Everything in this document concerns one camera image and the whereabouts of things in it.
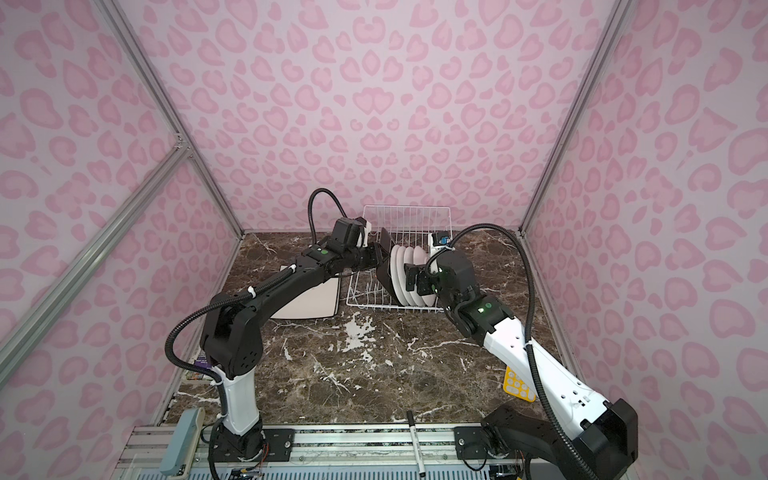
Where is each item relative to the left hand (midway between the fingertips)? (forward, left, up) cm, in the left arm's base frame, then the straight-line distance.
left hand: (390, 250), depth 87 cm
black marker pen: (-41, -5, -20) cm, 46 cm away
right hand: (-11, -8, +8) cm, 16 cm away
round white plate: (-7, -1, -4) cm, 8 cm away
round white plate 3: (-9, -12, -14) cm, 20 cm away
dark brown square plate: (-6, +2, -1) cm, 6 cm away
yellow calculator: (-33, -34, -19) cm, 51 cm away
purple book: (-25, +54, -18) cm, 62 cm away
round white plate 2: (+1, -9, -5) cm, 10 cm away
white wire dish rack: (+28, -7, -19) cm, 34 cm away
